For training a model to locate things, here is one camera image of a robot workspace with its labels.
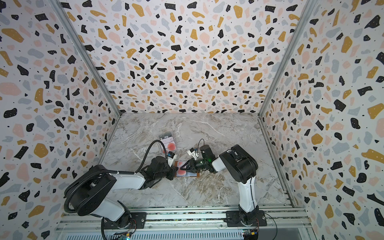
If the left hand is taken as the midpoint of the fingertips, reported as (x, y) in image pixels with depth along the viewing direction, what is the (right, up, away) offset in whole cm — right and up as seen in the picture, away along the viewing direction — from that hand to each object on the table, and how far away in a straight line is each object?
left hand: (180, 166), depth 89 cm
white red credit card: (+1, -3, -1) cm, 4 cm away
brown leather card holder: (+10, -5, +1) cm, 11 cm away
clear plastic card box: (-13, +18, +11) cm, 25 cm away
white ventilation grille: (-4, -27, -19) cm, 33 cm away
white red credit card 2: (-9, +13, +9) cm, 18 cm away
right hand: (+1, 0, -2) cm, 2 cm away
